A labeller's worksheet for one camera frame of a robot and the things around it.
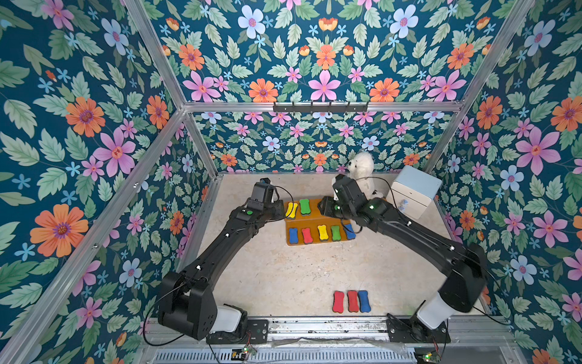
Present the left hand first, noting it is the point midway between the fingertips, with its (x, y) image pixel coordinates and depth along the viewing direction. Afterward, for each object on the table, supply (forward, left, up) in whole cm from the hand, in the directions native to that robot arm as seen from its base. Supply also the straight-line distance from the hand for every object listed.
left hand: (280, 204), depth 84 cm
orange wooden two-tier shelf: (-1, -10, -15) cm, 18 cm away
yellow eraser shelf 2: (-5, -16, -16) cm, 24 cm away
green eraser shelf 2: (-7, -22, -16) cm, 28 cm away
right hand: (-4, -15, +3) cm, 16 cm away
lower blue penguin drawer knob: (+5, -54, -16) cm, 56 cm away
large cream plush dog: (+18, -35, -1) cm, 40 cm away
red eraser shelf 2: (-32, -19, -20) cm, 43 cm away
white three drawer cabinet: (+6, -55, -5) cm, 56 cm away
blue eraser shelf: (-4, -4, -18) cm, 19 cm away
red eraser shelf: (-6, -10, -16) cm, 20 cm away
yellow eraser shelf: (+2, -4, -4) cm, 6 cm away
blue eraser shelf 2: (-33, -28, -18) cm, 47 cm away
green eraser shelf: (0, -9, -4) cm, 10 cm away
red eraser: (-32, -24, -18) cm, 43 cm away
